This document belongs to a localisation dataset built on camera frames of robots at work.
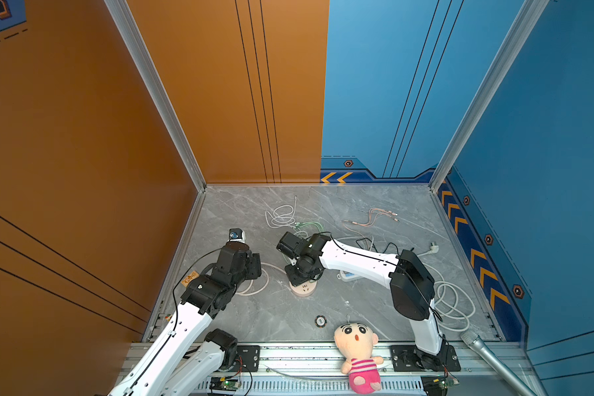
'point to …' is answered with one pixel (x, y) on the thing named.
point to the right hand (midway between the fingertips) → (294, 279)
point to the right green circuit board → (448, 382)
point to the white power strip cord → (453, 305)
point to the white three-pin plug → (434, 247)
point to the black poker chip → (320, 321)
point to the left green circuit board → (223, 384)
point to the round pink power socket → (304, 289)
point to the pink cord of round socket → (243, 292)
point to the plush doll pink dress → (355, 341)
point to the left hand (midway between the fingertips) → (251, 254)
